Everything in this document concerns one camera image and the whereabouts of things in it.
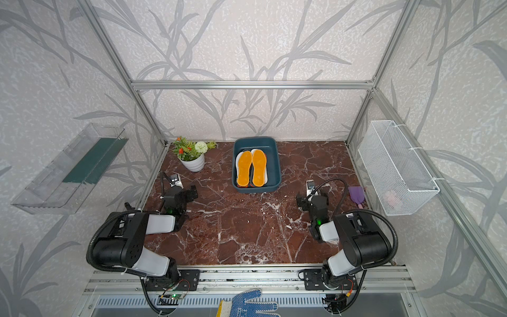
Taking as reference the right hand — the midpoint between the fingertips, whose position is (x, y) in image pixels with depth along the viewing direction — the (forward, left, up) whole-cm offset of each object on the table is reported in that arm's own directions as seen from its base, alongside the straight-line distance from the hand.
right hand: (311, 188), depth 93 cm
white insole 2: (+11, +22, -2) cm, 25 cm away
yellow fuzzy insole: (+18, +33, -1) cm, 38 cm away
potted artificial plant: (+16, +59, +7) cm, 61 cm away
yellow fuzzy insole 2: (+17, +25, 0) cm, 30 cm away
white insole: (+19, +37, -1) cm, 42 cm away
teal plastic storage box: (+31, +19, -3) cm, 37 cm away
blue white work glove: (-45, +32, -5) cm, 55 cm away
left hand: (+2, +61, +2) cm, 62 cm away
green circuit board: (-41, +57, -5) cm, 70 cm away
